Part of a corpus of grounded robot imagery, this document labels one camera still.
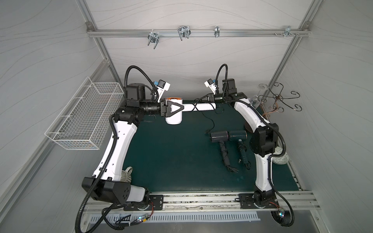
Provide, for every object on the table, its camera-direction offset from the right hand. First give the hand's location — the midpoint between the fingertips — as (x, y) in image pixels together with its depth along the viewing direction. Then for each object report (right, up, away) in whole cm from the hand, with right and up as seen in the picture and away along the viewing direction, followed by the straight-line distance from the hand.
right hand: (198, 99), depth 84 cm
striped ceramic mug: (-39, -41, -8) cm, 57 cm away
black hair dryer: (+16, -23, +9) cm, 29 cm away
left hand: (-9, -6, -22) cm, 24 cm away
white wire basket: (-56, -12, -15) cm, 59 cm away
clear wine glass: (+38, +1, +8) cm, 39 cm away
